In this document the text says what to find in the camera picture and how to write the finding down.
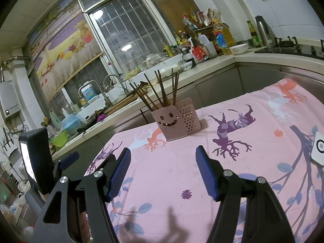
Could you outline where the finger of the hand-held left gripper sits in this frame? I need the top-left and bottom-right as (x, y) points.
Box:
(59, 152), (79, 170)

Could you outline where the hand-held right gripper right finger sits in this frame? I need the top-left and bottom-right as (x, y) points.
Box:
(195, 145), (295, 243)

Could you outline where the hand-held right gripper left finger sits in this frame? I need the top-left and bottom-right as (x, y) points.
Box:
(33, 147), (131, 243)

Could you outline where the pink smiley chopstick holder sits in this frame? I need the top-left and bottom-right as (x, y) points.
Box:
(151, 97), (207, 142)

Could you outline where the bundle of wooden chopsticks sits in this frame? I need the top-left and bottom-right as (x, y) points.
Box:
(129, 68), (181, 112)

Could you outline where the green plastic basin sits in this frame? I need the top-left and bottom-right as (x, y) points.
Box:
(51, 130), (69, 148)

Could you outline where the pink printed tablecloth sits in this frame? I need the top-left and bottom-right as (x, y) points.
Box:
(86, 78), (324, 243)

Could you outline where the light blue plastic container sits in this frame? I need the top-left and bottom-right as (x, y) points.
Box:
(61, 114), (83, 136)

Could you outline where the black wok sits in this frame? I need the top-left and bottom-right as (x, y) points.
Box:
(77, 116), (98, 133)

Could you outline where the white water heater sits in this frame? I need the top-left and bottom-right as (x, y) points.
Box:
(0, 80), (22, 118)

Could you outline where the white detergent jug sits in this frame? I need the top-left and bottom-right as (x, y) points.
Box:
(82, 82), (99, 104)

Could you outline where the wooden cutting board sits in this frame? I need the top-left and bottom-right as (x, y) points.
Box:
(105, 95), (142, 115)

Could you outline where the chrome faucet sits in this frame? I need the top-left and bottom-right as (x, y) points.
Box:
(103, 74), (127, 94)
(78, 80), (112, 107)

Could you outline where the metal pipe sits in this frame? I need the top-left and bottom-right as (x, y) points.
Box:
(0, 56), (28, 81)

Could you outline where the blue patterned bowl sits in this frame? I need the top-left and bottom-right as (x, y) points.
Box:
(178, 61), (194, 72)

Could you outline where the white square device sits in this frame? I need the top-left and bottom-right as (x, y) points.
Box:
(310, 132), (324, 168)

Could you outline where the red snack packet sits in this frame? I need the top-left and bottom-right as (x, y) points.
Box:
(192, 44), (209, 63)

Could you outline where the white plastic jug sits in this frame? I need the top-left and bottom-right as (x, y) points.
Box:
(197, 33), (217, 59)

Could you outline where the white bowl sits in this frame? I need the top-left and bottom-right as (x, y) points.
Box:
(229, 44), (249, 55)

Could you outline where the cluster of sauce bottles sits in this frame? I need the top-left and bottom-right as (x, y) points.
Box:
(163, 30), (195, 57)

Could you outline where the yellow cooking oil bottle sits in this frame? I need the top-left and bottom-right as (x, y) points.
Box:
(213, 23), (236, 55)

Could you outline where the barred window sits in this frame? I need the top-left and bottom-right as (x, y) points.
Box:
(78, 0), (183, 81)

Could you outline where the green sauce bottle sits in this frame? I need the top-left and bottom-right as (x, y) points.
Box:
(247, 21), (261, 48)

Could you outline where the black gas stove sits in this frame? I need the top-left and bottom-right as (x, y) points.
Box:
(254, 37), (324, 60)

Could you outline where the steel kettle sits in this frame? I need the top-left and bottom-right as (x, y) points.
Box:
(254, 15), (275, 47)

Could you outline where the rack of snack packets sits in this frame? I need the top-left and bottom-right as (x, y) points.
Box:
(183, 9), (223, 31)

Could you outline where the brown wooden board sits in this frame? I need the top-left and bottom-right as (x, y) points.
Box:
(156, 0), (200, 41)

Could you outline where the fruit wall poster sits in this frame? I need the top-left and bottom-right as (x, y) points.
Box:
(28, 0), (107, 102)

